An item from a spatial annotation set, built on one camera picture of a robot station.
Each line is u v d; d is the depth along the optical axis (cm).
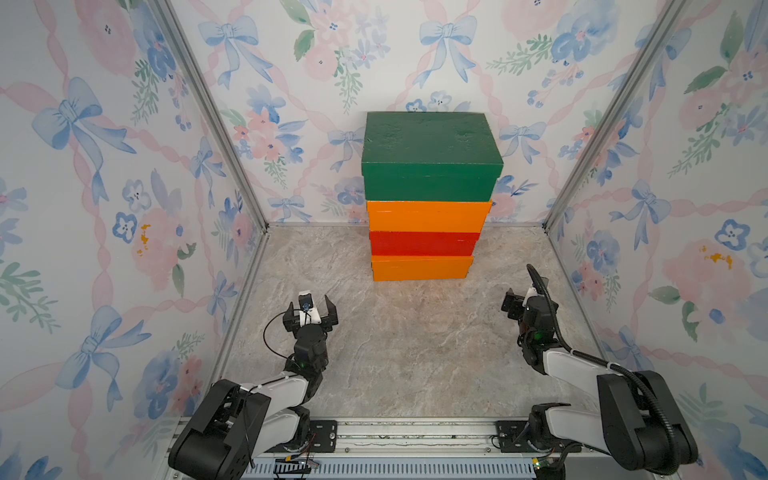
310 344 64
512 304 82
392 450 73
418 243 94
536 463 72
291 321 75
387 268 97
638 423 42
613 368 49
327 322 77
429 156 70
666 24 70
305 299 71
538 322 68
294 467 73
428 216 82
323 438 74
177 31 71
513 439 74
